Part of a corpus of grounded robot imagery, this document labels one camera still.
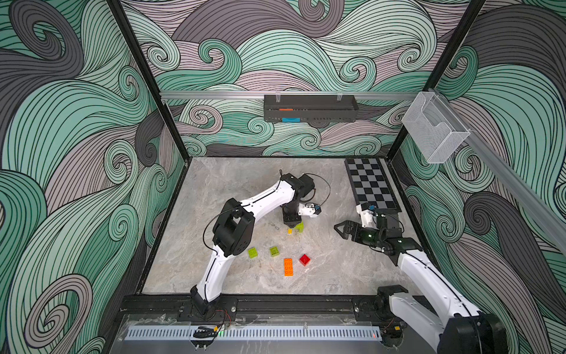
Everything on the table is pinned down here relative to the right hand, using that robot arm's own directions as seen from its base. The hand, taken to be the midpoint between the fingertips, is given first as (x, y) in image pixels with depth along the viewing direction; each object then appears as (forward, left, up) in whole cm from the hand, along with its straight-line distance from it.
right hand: (345, 230), depth 83 cm
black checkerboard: (+26, -19, -5) cm, 33 cm away
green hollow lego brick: (-5, +28, -9) cm, 30 cm away
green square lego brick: (+3, +17, -4) cm, 18 cm away
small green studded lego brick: (-6, +36, -7) cm, 37 cm away
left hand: (+7, +21, -2) cm, 22 cm away
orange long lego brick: (-11, +22, -9) cm, 26 cm away
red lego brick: (-9, +16, -7) cm, 20 cm away
